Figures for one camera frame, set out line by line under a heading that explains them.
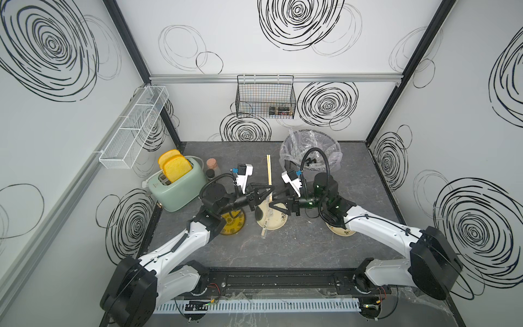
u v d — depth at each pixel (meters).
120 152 0.71
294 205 0.63
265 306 0.96
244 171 0.62
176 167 0.84
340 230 0.84
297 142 0.90
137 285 0.39
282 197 0.70
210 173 0.97
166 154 0.85
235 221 0.89
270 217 0.89
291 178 0.64
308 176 0.64
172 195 0.82
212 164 0.98
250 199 0.61
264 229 0.85
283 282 0.75
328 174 0.55
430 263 0.41
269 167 0.65
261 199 0.65
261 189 0.65
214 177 0.96
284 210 0.65
